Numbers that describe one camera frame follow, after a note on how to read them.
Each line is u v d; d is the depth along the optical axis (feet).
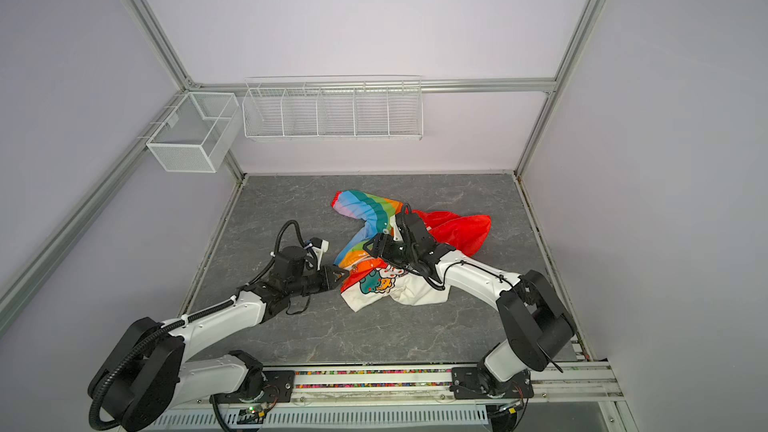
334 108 3.24
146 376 1.34
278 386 2.42
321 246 2.64
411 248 2.18
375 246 2.51
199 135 3.35
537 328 1.44
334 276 2.64
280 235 2.19
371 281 2.90
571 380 2.49
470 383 2.42
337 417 5.16
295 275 2.25
